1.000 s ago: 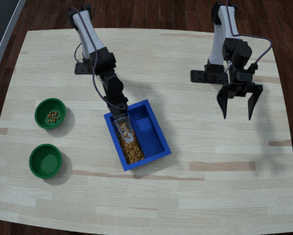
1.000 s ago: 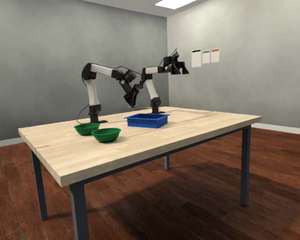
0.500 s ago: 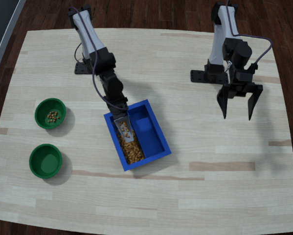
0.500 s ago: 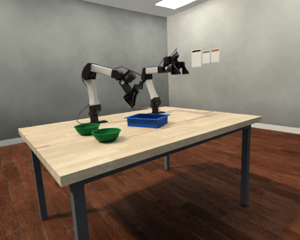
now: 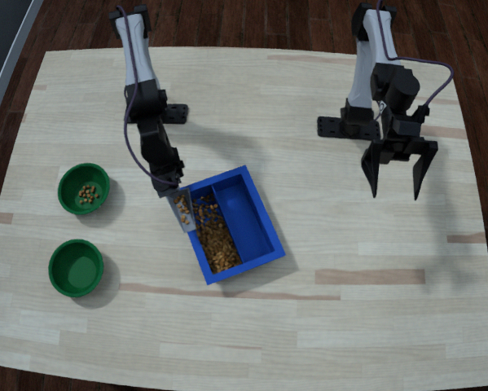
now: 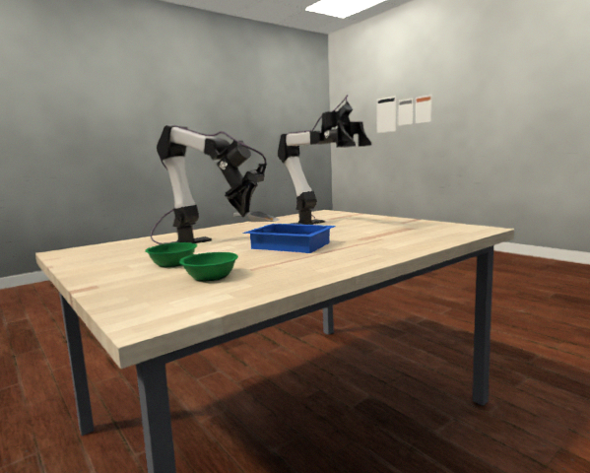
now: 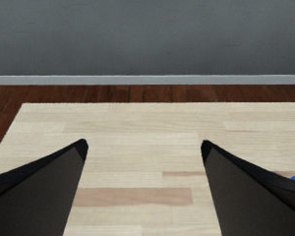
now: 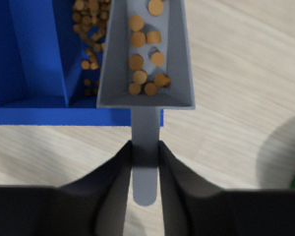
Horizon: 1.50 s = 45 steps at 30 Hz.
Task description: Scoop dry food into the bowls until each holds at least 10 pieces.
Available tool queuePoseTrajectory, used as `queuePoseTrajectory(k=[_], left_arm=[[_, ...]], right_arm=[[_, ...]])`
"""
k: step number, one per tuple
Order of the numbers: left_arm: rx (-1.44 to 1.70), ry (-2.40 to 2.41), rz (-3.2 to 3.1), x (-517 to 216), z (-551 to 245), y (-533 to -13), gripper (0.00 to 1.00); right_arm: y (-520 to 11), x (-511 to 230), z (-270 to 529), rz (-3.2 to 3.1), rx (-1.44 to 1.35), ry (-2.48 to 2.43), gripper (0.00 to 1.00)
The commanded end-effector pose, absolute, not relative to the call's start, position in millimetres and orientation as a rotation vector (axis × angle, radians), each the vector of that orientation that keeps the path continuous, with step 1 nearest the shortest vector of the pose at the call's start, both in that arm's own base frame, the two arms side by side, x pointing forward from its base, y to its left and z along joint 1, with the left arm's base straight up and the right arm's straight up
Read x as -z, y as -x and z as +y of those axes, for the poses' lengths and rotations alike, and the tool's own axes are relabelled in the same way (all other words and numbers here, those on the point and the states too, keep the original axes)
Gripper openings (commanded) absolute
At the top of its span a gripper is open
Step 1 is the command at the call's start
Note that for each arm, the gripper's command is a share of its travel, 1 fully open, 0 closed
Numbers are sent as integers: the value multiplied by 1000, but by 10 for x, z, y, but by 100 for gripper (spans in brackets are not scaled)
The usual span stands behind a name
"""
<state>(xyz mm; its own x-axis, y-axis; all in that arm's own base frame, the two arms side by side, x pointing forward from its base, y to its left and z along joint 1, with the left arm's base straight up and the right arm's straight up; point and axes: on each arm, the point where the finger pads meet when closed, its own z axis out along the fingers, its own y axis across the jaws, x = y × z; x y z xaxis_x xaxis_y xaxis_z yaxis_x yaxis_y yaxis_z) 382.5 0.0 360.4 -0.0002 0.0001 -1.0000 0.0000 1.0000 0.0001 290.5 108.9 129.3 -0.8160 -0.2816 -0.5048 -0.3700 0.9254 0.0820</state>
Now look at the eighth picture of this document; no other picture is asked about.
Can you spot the grey scoop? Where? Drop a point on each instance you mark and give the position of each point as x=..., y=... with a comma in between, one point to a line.
x=116, y=76

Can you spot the blue divided box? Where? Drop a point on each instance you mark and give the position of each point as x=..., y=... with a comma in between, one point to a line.
x=39, y=56

